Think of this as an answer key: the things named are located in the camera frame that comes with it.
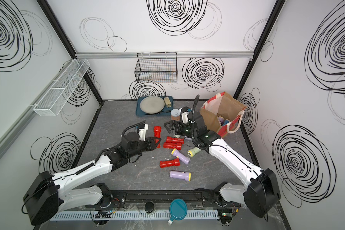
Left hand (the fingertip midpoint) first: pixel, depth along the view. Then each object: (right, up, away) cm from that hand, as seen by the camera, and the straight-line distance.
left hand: (159, 139), depth 77 cm
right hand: (+6, +7, -3) cm, 10 cm away
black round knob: (-3, -28, -14) cm, 31 cm away
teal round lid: (+10, -30, -13) cm, 34 cm away
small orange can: (+9, +13, +28) cm, 32 cm away
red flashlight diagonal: (-1, +5, 0) cm, 5 cm away
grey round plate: (-10, +22, +39) cm, 46 cm away
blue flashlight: (+46, +9, +25) cm, 53 cm away
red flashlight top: (+5, -3, +16) cm, 17 cm away
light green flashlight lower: (+18, -10, +10) cm, 23 cm away
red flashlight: (+7, -6, +15) cm, 18 cm away
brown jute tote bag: (+43, +14, +24) cm, 51 cm away
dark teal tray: (+1, +16, +37) cm, 41 cm away
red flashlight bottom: (+3, -16, +7) cm, 17 cm away
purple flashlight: (+14, -13, +9) cm, 21 cm away
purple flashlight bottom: (+14, -20, +1) cm, 25 cm away
